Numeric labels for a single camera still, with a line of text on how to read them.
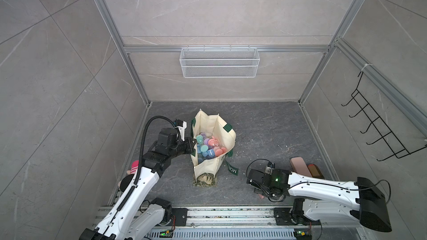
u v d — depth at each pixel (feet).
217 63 3.31
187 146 2.15
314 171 2.80
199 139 2.98
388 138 2.10
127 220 1.33
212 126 3.08
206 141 2.95
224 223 2.39
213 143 2.90
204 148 2.80
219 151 2.68
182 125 2.23
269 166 2.38
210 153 2.78
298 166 2.87
